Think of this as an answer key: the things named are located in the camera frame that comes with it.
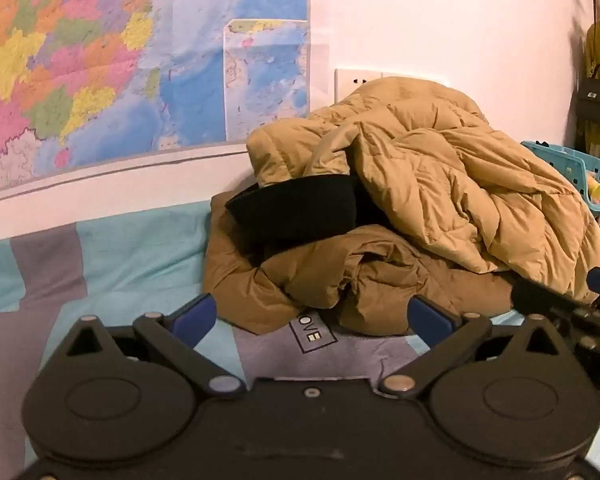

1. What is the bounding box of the teal and grey bed sheet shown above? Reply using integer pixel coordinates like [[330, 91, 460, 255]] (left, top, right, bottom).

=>
[[0, 199, 600, 480]]

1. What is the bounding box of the blue plastic basket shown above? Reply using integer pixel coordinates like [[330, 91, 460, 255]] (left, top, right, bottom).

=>
[[520, 140, 600, 213]]

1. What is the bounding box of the colourful wall map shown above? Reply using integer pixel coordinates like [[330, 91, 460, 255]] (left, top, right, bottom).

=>
[[0, 0, 331, 198]]

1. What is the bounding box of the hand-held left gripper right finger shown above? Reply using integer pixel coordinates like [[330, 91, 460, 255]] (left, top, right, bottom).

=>
[[377, 295, 576, 401]]

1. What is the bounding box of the white wall socket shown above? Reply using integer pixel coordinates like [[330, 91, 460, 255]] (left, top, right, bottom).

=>
[[334, 66, 451, 107]]

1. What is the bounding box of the tan down jacket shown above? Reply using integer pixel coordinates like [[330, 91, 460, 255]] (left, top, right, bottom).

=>
[[202, 76, 600, 336]]

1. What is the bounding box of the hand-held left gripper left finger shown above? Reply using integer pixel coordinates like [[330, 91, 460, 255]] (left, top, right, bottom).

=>
[[62, 292, 246, 398]]

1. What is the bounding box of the dark handbag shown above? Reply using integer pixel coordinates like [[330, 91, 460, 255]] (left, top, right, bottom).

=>
[[576, 64, 600, 128]]

